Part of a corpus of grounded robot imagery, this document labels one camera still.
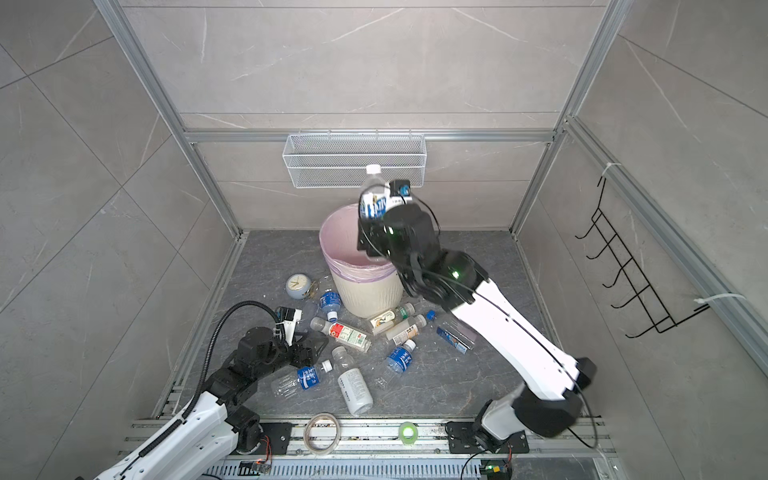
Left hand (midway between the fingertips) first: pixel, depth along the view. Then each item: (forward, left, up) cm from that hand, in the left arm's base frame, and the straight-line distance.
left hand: (317, 331), depth 80 cm
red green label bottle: (+2, -6, -6) cm, 9 cm away
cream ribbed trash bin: (+8, -14, +7) cm, 18 cm away
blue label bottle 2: (+2, -41, -9) cm, 42 cm away
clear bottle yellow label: (+2, -25, -6) cm, 26 cm away
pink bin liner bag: (+27, -5, +8) cm, 28 cm away
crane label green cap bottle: (+6, -20, -6) cm, 21 cm away
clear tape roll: (-22, +2, -10) cm, 25 cm away
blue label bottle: (+13, -2, -6) cm, 14 cm away
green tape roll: (-25, -23, -12) cm, 35 cm away
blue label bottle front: (-11, +7, -6) cm, 14 cm away
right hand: (+10, -17, +32) cm, 38 cm away
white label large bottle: (-12, -10, -5) cm, 17 cm away
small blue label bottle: (-7, -22, -5) cm, 24 cm away
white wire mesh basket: (+55, -5, +18) cm, 58 cm away
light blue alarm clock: (+20, +10, -7) cm, 24 cm away
